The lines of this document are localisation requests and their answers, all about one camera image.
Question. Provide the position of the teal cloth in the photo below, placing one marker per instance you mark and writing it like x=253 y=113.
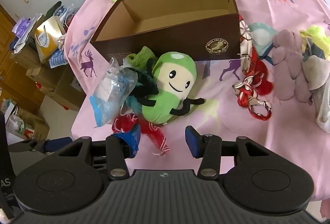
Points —
x=134 y=106

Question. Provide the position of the grey cloth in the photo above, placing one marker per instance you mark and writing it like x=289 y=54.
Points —
x=315 y=72

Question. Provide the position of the green bean plush toy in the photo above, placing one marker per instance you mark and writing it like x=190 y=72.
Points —
x=167 y=100

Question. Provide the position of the clear plastic bag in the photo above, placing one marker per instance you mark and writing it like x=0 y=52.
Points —
x=113 y=84

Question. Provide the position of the green knitted sock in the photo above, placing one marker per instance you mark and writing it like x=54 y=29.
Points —
x=143 y=57

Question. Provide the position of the brown cardboard box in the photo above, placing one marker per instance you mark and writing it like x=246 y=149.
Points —
x=167 y=41

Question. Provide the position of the purple packet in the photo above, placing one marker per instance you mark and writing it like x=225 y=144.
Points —
x=22 y=26

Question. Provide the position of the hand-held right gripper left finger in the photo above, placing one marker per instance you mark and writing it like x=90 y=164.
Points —
x=131 y=140

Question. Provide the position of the wooden cabinet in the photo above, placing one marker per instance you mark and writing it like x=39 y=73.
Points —
x=15 y=77

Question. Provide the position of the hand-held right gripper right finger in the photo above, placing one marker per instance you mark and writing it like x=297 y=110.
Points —
x=193 y=142

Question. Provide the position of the pink printed sheet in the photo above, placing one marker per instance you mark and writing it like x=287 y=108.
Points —
x=219 y=110

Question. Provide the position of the mint cloth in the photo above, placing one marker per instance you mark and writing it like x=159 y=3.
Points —
x=263 y=35

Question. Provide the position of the yellow-green fluffy toy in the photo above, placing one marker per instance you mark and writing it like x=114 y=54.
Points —
x=319 y=35

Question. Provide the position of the gold paper bag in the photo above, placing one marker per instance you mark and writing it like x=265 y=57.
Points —
x=47 y=38

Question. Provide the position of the purple plush toy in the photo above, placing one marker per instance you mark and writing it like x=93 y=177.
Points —
x=288 y=59

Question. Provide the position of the red knitted cloth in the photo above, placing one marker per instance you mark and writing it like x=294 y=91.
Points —
x=152 y=133

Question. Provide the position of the white plastic bag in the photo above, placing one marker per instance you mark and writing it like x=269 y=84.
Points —
x=18 y=123

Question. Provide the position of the white bagged item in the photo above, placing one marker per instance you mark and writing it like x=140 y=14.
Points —
x=324 y=113

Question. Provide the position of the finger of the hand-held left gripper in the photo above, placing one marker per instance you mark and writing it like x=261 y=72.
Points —
x=58 y=144

